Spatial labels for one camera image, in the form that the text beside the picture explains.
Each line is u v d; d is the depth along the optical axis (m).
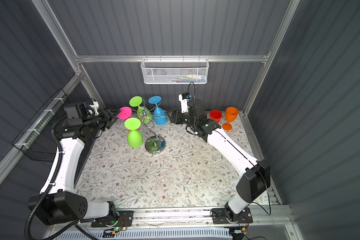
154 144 1.00
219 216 0.73
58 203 0.39
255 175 0.42
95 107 0.67
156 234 0.77
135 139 0.76
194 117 0.57
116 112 0.77
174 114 0.66
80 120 0.55
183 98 0.66
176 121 0.66
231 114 0.98
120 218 0.72
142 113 0.77
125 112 0.75
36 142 0.64
